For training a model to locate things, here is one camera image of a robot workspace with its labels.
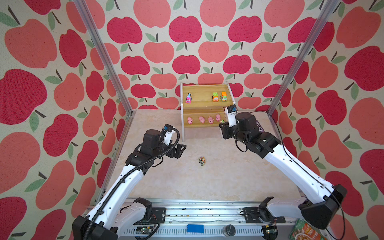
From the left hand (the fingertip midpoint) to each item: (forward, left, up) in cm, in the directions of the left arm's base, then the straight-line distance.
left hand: (180, 144), depth 75 cm
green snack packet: (-35, -57, -21) cm, 70 cm away
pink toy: (+21, -5, -5) cm, 22 cm away
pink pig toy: (+21, -18, -5) cm, 28 cm away
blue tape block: (-33, -7, -22) cm, 40 cm away
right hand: (+7, -23, +9) cm, 26 cm away
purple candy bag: (+26, -57, -20) cm, 66 cm away
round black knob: (-35, -21, -13) cm, 43 cm away
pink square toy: (+22, -12, -5) cm, 26 cm away
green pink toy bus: (+1, -12, -20) cm, 23 cm away
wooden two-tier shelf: (+18, -12, +10) cm, 24 cm away
